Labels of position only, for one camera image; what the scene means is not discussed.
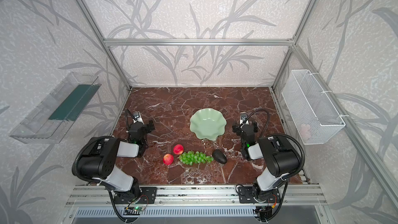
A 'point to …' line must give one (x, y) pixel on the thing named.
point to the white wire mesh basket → (314, 117)
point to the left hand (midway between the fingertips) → (143, 115)
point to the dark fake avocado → (219, 156)
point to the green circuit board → (139, 208)
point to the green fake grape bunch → (190, 157)
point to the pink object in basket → (304, 130)
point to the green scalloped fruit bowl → (207, 124)
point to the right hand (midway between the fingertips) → (245, 115)
